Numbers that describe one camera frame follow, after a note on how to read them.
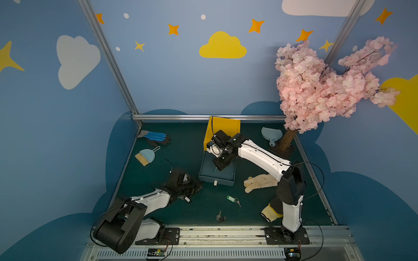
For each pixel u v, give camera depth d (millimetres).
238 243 736
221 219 800
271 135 1151
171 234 751
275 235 746
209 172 864
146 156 1036
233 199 857
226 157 717
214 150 775
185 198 852
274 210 801
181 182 746
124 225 421
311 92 707
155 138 1081
